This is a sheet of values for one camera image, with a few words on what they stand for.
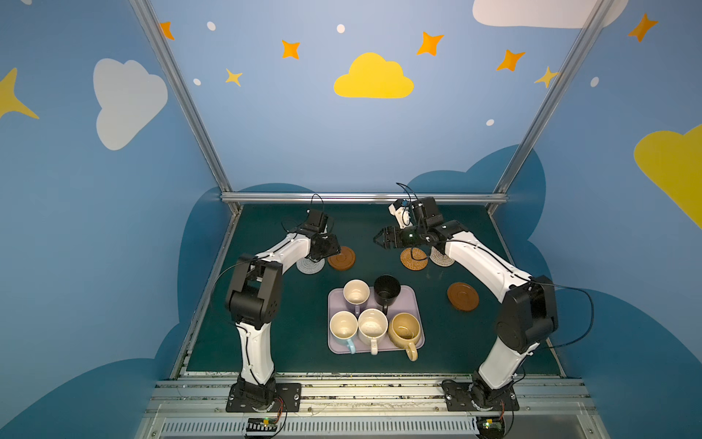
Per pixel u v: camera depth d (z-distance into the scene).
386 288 0.90
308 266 1.01
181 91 0.83
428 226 0.68
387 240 0.77
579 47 0.75
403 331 0.86
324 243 0.89
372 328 0.86
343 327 0.86
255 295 0.53
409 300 0.93
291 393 0.75
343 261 1.04
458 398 0.74
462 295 0.95
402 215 0.77
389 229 0.77
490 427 0.73
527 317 0.46
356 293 0.91
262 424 0.73
